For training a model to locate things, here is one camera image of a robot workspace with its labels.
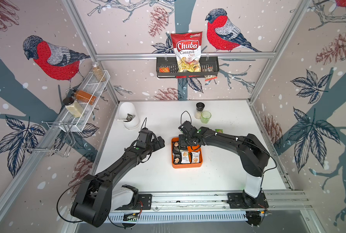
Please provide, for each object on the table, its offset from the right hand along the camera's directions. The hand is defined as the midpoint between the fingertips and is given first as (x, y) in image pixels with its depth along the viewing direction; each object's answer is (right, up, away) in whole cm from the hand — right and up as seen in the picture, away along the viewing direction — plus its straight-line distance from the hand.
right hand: (181, 141), depth 91 cm
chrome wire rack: (-59, +6, -24) cm, 64 cm away
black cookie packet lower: (-3, -9, -5) cm, 11 cm away
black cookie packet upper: (-3, -5, -1) cm, 7 cm away
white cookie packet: (+2, -9, -4) cm, 10 cm away
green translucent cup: (+19, +15, +16) cm, 29 cm away
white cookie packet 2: (+8, -9, -4) cm, 13 cm away
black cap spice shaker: (+14, +22, +11) cm, 28 cm away
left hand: (-13, +1, -3) cm, 13 cm away
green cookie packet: (+27, +5, +10) cm, 29 cm away
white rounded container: (-39, +18, +13) cm, 45 cm away
